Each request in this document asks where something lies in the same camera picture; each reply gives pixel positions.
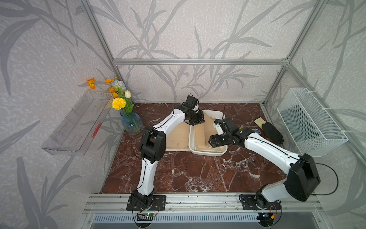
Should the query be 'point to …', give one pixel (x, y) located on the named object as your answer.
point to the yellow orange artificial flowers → (121, 100)
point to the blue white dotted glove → (257, 130)
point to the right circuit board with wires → (266, 219)
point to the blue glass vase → (131, 122)
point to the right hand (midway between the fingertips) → (213, 139)
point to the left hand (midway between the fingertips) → (206, 120)
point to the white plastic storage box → (218, 115)
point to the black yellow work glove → (269, 130)
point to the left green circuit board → (147, 216)
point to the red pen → (96, 130)
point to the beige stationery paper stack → (202, 133)
